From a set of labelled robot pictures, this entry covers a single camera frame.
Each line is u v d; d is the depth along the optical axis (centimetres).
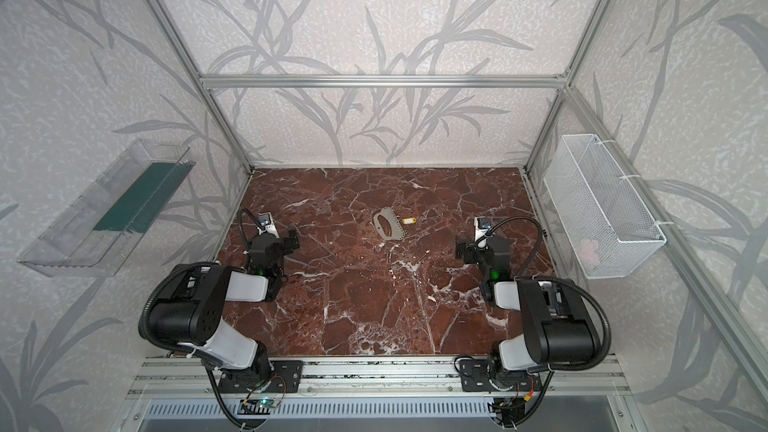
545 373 52
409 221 105
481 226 80
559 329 44
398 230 103
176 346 48
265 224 80
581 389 72
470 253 84
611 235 60
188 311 45
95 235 64
